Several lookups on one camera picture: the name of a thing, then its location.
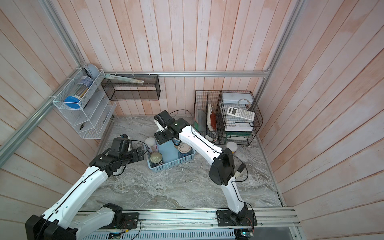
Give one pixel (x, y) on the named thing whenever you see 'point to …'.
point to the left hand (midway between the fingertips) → (136, 155)
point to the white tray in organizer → (237, 98)
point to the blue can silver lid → (184, 150)
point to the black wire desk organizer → (227, 117)
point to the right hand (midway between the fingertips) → (161, 136)
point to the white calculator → (245, 114)
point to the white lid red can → (151, 144)
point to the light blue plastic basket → (169, 152)
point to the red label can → (156, 159)
